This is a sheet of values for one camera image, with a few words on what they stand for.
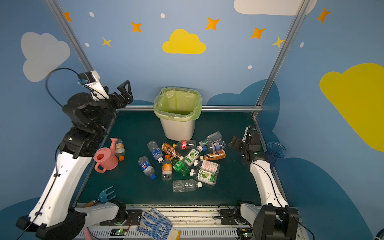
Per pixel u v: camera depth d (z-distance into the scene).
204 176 0.84
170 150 0.95
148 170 0.87
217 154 0.93
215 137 1.04
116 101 0.49
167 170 0.86
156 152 0.93
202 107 0.91
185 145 0.96
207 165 0.89
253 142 0.62
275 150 0.80
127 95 0.51
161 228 0.71
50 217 0.35
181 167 0.91
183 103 1.03
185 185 0.80
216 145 0.96
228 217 0.73
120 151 0.96
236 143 0.75
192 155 0.93
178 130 0.97
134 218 0.74
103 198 0.80
